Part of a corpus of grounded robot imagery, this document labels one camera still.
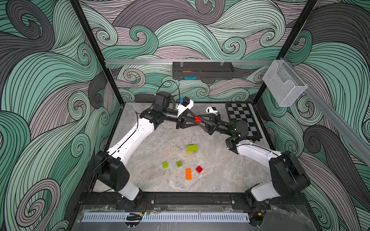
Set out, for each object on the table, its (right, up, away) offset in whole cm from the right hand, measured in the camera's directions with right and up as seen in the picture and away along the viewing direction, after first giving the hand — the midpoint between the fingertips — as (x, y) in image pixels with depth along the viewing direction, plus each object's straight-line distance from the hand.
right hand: (198, 119), depth 65 cm
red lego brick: (-1, 0, 0) cm, 1 cm away
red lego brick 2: (+3, -31, +19) cm, 36 cm away
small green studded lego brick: (-18, -29, +21) cm, 40 cm away
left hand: (0, 0, +2) cm, 2 cm away
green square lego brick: (0, -19, +24) cm, 31 cm away
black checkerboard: (+43, +4, +46) cm, 63 cm away
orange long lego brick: (-4, -33, +18) cm, 38 cm away
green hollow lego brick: (-9, -28, +21) cm, 36 cm away
